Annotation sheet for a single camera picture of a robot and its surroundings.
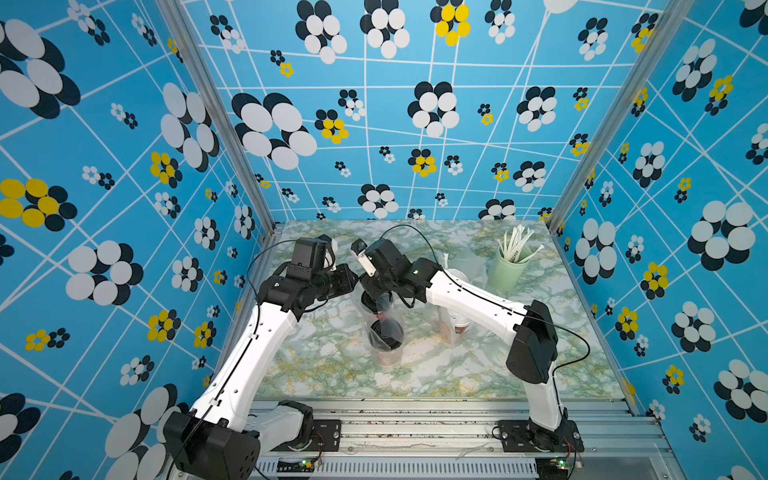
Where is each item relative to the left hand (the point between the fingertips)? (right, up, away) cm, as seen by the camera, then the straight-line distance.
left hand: (360, 274), depth 75 cm
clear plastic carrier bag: (+38, -2, +30) cm, 48 cm away
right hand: (+2, 0, +7) cm, 8 cm away
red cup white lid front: (+27, -1, +10) cm, 29 cm away
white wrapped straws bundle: (+47, +6, +21) cm, 52 cm away
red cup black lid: (+7, -14, -8) cm, 18 cm away
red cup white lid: (+23, -13, -1) cm, 26 cm away
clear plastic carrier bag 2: (+2, -8, +1) cm, 9 cm away
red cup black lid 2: (+6, -7, +1) cm, 9 cm away
